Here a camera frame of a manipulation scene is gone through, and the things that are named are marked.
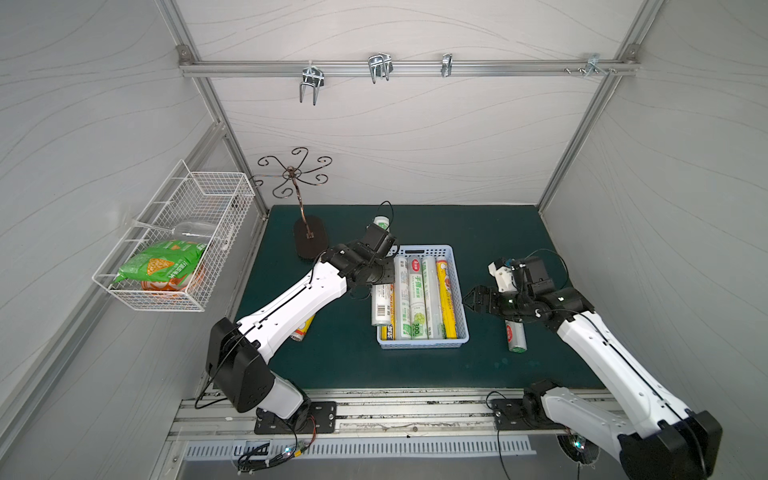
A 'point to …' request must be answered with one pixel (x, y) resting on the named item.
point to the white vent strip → (259, 452)
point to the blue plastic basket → (463, 335)
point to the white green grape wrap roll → (403, 298)
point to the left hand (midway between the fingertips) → (388, 273)
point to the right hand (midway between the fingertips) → (477, 302)
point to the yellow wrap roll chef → (445, 295)
